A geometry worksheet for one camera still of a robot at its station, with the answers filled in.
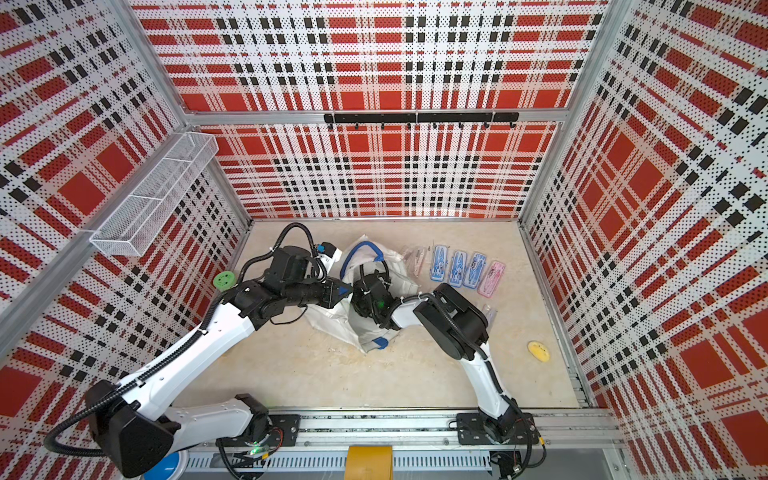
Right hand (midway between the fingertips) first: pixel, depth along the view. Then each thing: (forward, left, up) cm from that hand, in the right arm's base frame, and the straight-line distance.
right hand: (347, 291), depth 96 cm
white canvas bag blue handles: (-19, -5, +18) cm, 27 cm away
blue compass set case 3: (+10, -44, -3) cm, 45 cm away
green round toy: (+4, +42, +1) cm, 42 cm away
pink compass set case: (+7, -49, -3) cm, 50 cm away
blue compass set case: (+14, -32, -4) cm, 35 cm away
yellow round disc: (-19, -58, -2) cm, 61 cm away
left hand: (-11, -6, +19) cm, 22 cm away
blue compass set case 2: (+11, -38, -3) cm, 40 cm away
